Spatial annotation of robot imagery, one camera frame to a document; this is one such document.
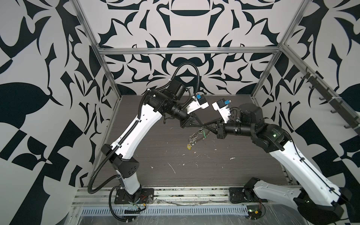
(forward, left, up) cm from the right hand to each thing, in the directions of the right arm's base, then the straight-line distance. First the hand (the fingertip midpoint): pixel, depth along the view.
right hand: (205, 125), depth 60 cm
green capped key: (-1, 0, -5) cm, 5 cm away
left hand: (+2, +1, -1) cm, 3 cm away
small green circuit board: (-28, -25, -38) cm, 53 cm away
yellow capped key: (-3, +6, -15) cm, 17 cm away
